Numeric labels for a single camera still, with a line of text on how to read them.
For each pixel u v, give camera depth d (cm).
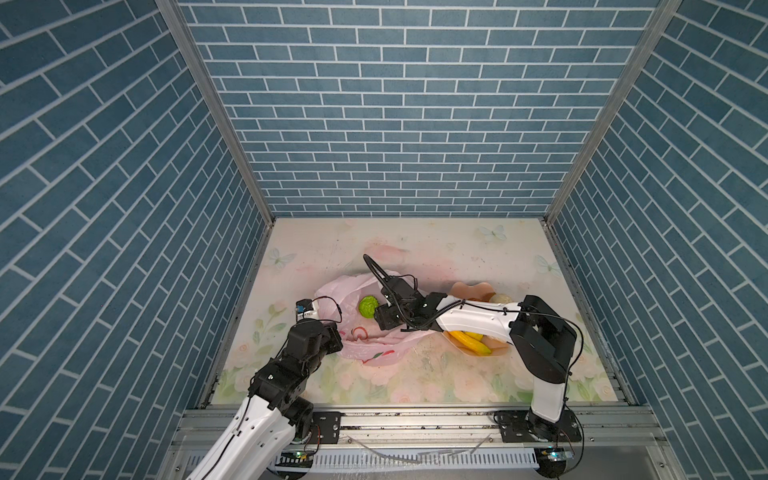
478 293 94
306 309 69
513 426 74
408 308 68
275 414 52
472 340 83
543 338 50
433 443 73
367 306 89
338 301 77
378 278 66
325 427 74
